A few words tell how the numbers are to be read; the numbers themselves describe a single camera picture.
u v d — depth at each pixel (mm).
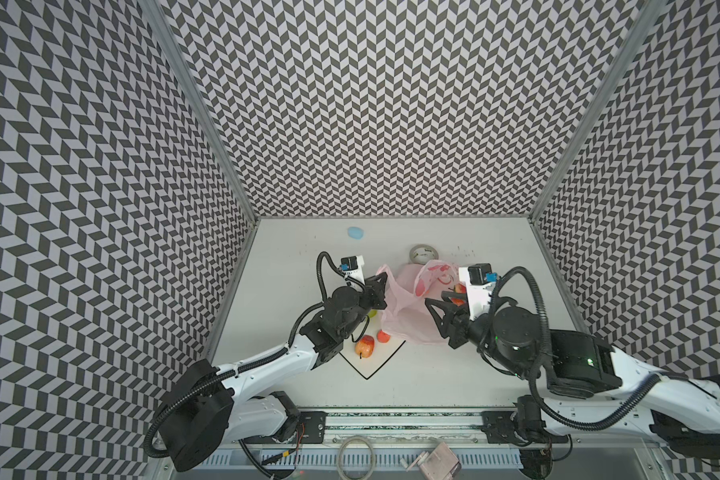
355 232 1160
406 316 800
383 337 843
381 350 832
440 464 643
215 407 397
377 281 702
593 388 385
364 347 807
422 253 1050
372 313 707
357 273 680
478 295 478
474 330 486
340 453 692
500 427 734
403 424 751
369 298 682
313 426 725
